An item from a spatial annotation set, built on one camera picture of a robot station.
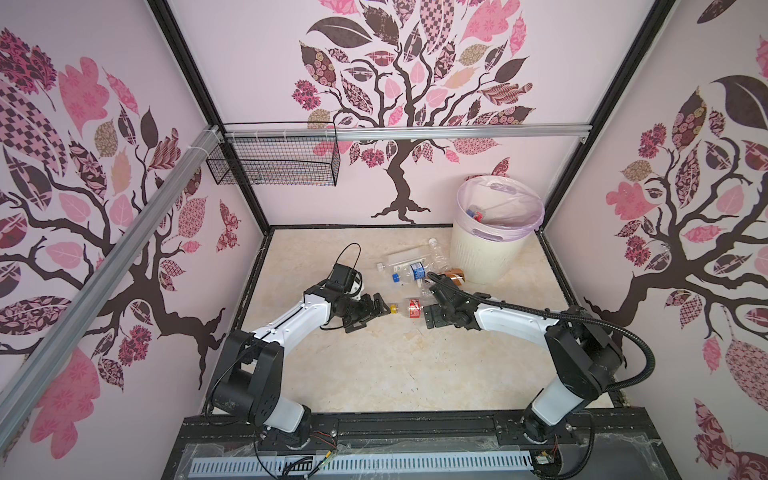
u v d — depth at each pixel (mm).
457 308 679
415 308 902
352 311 742
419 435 756
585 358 453
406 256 1075
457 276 976
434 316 832
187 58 742
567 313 499
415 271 1002
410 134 928
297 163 1067
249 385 431
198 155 794
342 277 711
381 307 792
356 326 824
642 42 730
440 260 1069
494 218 1041
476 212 1023
